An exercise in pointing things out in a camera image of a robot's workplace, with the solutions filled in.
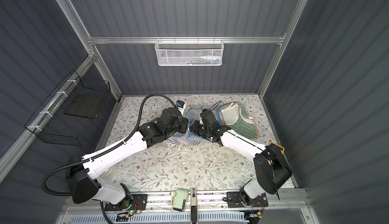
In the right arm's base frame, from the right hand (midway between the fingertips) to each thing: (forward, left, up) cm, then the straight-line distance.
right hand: (190, 127), depth 83 cm
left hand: (-2, +1, +9) cm, 9 cm away
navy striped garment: (-8, +2, +1) cm, 8 cm away
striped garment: (+15, -28, -10) cm, 33 cm away
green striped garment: (+15, -28, -10) cm, 33 cm away
